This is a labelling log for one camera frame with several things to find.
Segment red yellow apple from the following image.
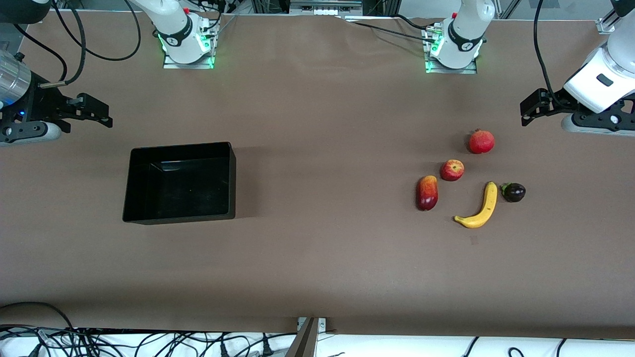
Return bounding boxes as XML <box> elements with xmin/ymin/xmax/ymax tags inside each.
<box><xmin>441</xmin><ymin>159</ymin><xmax>465</xmax><ymax>182</ymax></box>

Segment yellow banana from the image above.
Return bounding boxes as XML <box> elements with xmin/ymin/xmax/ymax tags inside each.
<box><xmin>454</xmin><ymin>181</ymin><xmax>498</xmax><ymax>229</ymax></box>

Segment black plastic box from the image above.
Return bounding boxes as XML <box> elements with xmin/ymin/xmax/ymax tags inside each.
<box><xmin>122</xmin><ymin>142</ymin><xmax>237</xmax><ymax>225</ymax></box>

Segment grey equipment box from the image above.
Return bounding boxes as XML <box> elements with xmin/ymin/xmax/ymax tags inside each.
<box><xmin>289</xmin><ymin>0</ymin><xmax>364</xmax><ymax>15</ymax></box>

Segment red pomegranate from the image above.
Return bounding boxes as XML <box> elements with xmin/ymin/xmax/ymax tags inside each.
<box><xmin>468</xmin><ymin>128</ymin><xmax>496</xmax><ymax>155</ymax></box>

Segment dark purple eggplant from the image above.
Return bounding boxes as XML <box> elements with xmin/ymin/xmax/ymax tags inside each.
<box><xmin>500</xmin><ymin>182</ymin><xmax>526</xmax><ymax>203</ymax></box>

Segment red orange mango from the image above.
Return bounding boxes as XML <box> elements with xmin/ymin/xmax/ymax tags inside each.
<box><xmin>416</xmin><ymin>175</ymin><xmax>440</xmax><ymax>212</ymax></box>

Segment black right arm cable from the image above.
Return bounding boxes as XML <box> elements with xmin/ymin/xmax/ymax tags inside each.
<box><xmin>39</xmin><ymin>0</ymin><xmax>87</xmax><ymax>89</ymax></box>
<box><xmin>73</xmin><ymin>0</ymin><xmax>142</xmax><ymax>62</ymax></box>

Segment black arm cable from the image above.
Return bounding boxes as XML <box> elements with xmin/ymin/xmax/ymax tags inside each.
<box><xmin>73</xmin><ymin>0</ymin><xmax>142</xmax><ymax>62</ymax></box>
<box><xmin>533</xmin><ymin>0</ymin><xmax>564</xmax><ymax>109</ymax></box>
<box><xmin>39</xmin><ymin>0</ymin><xmax>87</xmax><ymax>89</ymax></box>

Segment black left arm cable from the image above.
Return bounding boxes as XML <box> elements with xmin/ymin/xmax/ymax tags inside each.
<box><xmin>533</xmin><ymin>0</ymin><xmax>564</xmax><ymax>109</ymax></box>

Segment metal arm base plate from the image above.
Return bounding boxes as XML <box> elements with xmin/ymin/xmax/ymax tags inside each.
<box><xmin>163</xmin><ymin>20</ymin><xmax>219</xmax><ymax>69</ymax></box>
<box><xmin>424</xmin><ymin>27</ymin><xmax>478</xmax><ymax>75</ymax></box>

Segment black cable across table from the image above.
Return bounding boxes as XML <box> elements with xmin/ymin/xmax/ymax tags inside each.
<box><xmin>342</xmin><ymin>15</ymin><xmax>435</xmax><ymax>43</ymax></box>

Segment black cable tangle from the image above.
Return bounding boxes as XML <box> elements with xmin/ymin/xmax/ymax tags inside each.
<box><xmin>0</xmin><ymin>301</ymin><xmax>298</xmax><ymax>357</ymax></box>

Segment grey metal camera post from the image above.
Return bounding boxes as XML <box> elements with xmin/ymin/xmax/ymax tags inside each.
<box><xmin>285</xmin><ymin>317</ymin><xmax>320</xmax><ymax>357</ymax></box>

